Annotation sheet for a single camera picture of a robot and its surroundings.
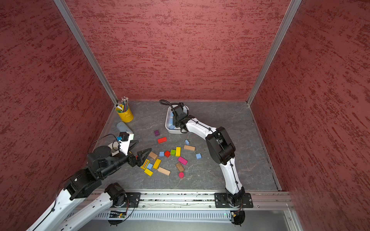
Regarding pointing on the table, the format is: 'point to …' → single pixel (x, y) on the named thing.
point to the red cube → (167, 154)
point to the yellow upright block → (178, 152)
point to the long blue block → (171, 127)
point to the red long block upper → (162, 140)
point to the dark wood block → (179, 167)
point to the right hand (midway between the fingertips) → (178, 120)
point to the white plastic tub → (177, 130)
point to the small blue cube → (187, 142)
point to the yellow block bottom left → (148, 172)
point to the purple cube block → (156, 133)
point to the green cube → (173, 152)
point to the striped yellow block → (144, 165)
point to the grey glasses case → (122, 127)
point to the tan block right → (189, 147)
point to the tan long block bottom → (164, 171)
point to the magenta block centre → (182, 160)
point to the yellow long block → (156, 163)
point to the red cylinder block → (181, 175)
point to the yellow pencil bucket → (125, 113)
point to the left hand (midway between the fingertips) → (144, 148)
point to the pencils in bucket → (125, 105)
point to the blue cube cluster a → (198, 156)
